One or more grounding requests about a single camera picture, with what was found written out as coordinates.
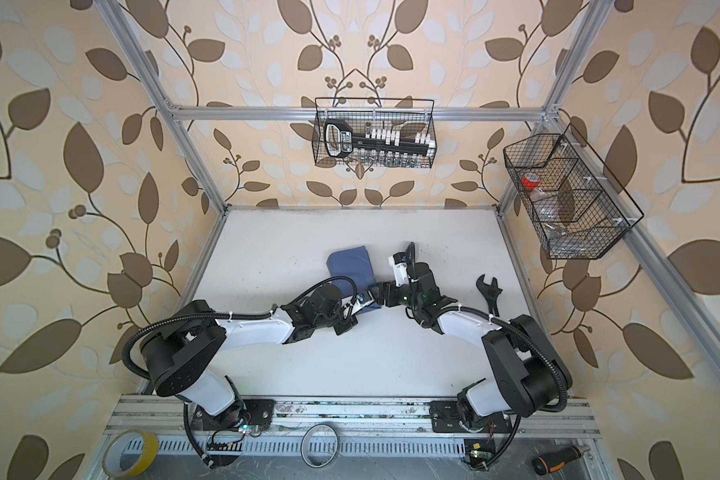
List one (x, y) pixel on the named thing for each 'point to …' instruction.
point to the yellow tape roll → (147, 458)
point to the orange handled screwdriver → (554, 461)
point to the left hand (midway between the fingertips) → (361, 305)
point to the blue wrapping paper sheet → (354, 264)
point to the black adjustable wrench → (490, 291)
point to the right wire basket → (572, 200)
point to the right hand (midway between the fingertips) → (379, 288)
